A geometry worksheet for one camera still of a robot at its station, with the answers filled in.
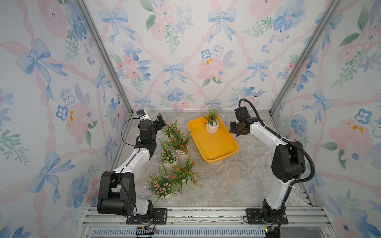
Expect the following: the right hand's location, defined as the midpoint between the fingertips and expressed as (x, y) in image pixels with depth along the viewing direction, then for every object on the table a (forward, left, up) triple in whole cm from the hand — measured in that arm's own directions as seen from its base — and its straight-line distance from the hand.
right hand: (232, 125), depth 99 cm
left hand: (-6, +48, +15) cm, 50 cm away
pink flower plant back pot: (-9, +40, +6) cm, 41 cm away
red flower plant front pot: (-36, +30, +3) cm, 47 cm away
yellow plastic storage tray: (-14, +12, -6) cm, 19 cm away
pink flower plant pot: (-28, +39, +5) cm, 48 cm away
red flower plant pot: (-17, +34, +5) cm, 38 cm away
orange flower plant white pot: (+2, +13, +1) cm, 13 cm away
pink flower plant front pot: (-42, +40, +6) cm, 58 cm away
